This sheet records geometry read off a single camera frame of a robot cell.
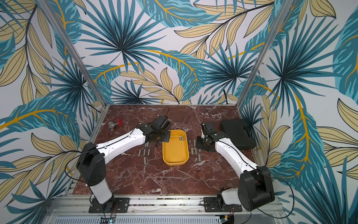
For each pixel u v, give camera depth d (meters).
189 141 0.97
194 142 0.97
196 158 0.90
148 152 0.92
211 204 0.74
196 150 0.93
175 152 0.92
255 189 0.41
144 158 0.90
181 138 0.98
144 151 0.92
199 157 0.90
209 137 0.61
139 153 0.92
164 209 0.73
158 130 0.64
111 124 1.03
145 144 0.60
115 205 0.72
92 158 0.50
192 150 0.93
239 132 1.00
